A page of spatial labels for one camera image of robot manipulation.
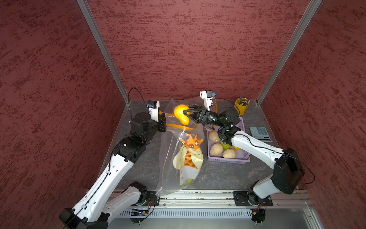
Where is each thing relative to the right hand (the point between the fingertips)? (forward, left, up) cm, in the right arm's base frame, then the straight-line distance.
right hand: (182, 114), depth 59 cm
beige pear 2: (-3, -27, -36) cm, 46 cm away
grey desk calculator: (+15, -55, -42) cm, 70 cm away
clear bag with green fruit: (-10, 0, -13) cm, 17 cm away
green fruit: (-19, -3, -31) cm, 36 cm away
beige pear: (0, -20, -36) cm, 41 cm away
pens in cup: (+31, -43, -26) cm, 59 cm away
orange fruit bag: (-12, -22, -8) cm, 27 cm away
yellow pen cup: (+32, -43, -35) cm, 64 cm away
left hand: (+6, +10, -9) cm, 15 cm away
